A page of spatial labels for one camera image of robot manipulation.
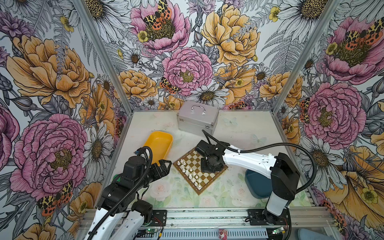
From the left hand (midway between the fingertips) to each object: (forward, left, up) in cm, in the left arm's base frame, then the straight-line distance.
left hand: (164, 171), depth 70 cm
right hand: (+2, -21, -11) cm, 24 cm away
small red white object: (-23, -26, -14) cm, 37 cm away
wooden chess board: (+9, -11, -17) cm, 22 cm away
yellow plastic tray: (+26, +8, -16) cm, 32 cm away
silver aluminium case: (+38, -14, -5) cm, 41 cm away
